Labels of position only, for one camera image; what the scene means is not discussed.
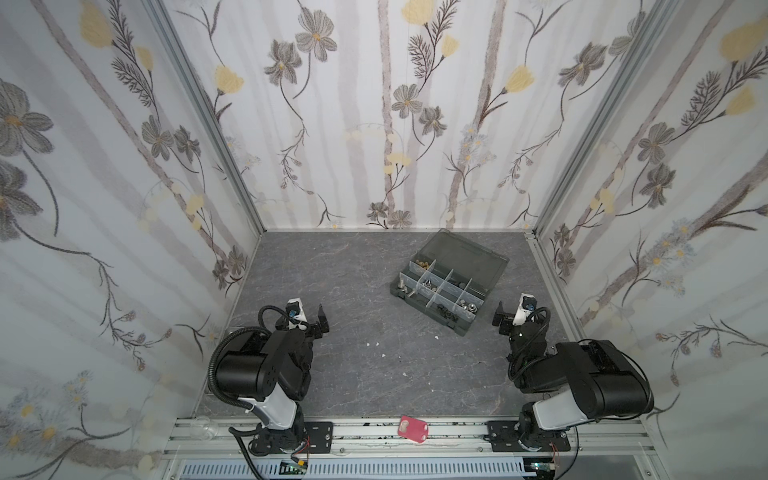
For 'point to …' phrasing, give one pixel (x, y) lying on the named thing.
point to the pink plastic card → (413, 429)
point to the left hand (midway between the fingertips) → (306, 305)
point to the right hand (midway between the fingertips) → (521, 303)
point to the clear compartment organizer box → (450, 280)
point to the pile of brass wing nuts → (424, 264)
